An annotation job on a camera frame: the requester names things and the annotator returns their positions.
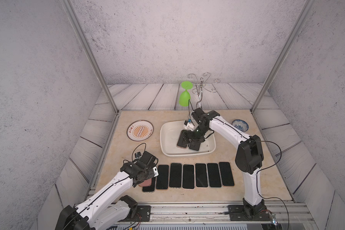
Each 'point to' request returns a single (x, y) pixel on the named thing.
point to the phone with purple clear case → (147, 182)
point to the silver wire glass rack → (198, 90)
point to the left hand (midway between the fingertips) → (151, 174)
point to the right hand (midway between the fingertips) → (187, 143)
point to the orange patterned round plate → (140, 130)
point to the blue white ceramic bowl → (240, 125)
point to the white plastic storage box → (169, 132)
